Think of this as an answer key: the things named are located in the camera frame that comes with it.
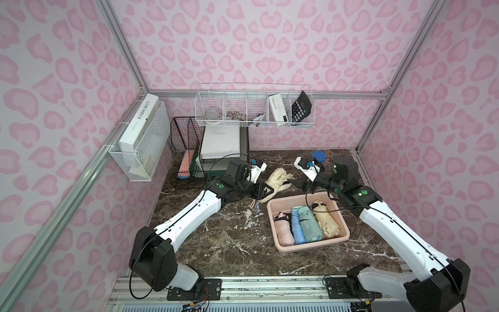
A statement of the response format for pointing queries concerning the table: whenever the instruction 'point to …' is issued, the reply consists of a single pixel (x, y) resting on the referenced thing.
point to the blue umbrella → (299, 236)
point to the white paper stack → (219, 142)
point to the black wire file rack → (199, 153)
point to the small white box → (278, 106)
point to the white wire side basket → (153, 152)
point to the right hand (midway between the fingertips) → (294, 169)
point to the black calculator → (301, 108)
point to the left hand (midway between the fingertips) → (271, 187)
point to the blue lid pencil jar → (319, 155)
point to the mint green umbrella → (310, 225)
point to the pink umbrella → (284, 230)
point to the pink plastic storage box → (285, 205)
